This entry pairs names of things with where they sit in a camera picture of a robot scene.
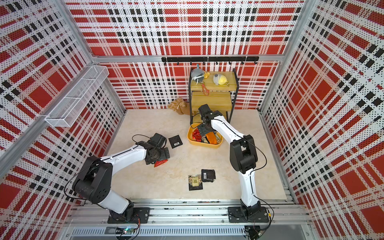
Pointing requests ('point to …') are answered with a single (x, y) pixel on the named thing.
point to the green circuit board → (126, 230)
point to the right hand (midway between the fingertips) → (212, 127)
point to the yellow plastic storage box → (194, 126)
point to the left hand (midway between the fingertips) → (163, 156)
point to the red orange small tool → (205, 91)
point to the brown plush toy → (180, 106)
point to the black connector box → (253, 232)
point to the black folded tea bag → (208, 175)
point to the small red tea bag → (196, 135)
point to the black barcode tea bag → (175, 141)
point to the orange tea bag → (211, 138)
